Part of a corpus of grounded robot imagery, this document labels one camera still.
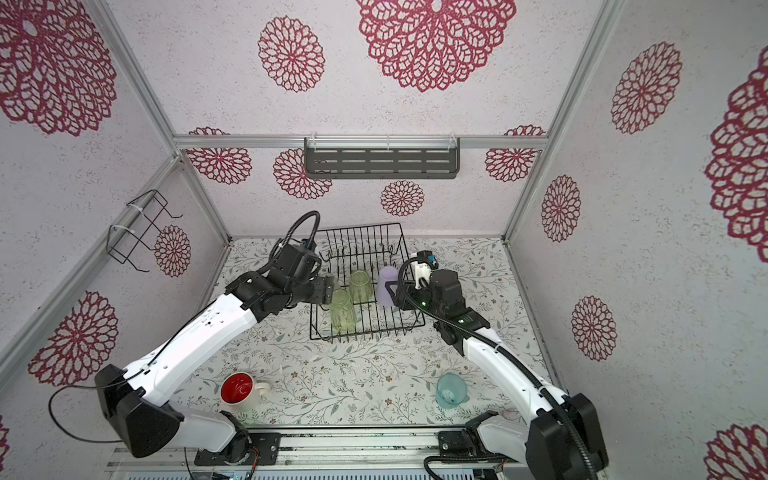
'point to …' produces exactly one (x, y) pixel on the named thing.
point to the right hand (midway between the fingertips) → (392, 280)
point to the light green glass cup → (342, 311)
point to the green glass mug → (361, 285)
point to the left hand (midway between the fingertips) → (317, 288)
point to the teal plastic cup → (451, 391)
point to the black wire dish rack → (364, 261)
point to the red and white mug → (240, 393)
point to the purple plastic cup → (387, 274)
